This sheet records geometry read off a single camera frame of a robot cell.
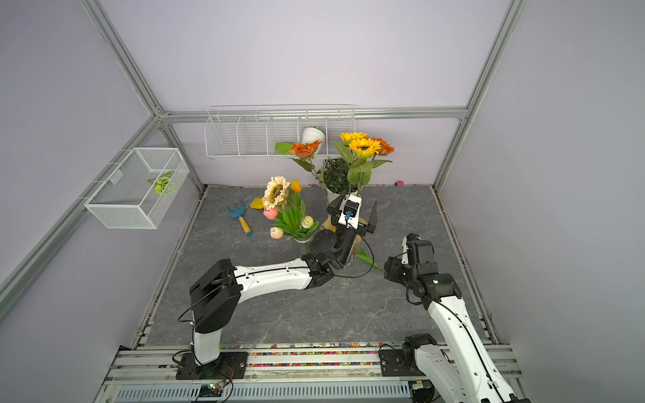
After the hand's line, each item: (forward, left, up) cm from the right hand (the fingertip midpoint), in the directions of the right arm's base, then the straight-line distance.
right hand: (393, 264), depth 80 cm
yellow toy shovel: (+39, +54, -14) cm, 68 cm away
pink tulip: (+9, +38, +15) cm, 42 cm away
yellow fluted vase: (+10, +21, +8) cm, 25 cm away
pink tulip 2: (+3, +35, +15) cm, 38 cm away
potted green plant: (+35, +18, +4) cm, 40 cm away
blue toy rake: (+33, +62, -14) cm, 71 cm away
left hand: (+10, +11, +21) cm, 26 cm away
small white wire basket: (+21, +84, +13) cm, 87 cm away
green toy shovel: (+48, +39, +10) cm, 63 cm away
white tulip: (+4, +26, +18) cm, 32 cm away
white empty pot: (+44, +28, +19) cm, 55 cm away
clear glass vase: (+7, +28, +7) cm, 30 cm away
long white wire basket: (+49, +51, +17) cm, 73 cm away
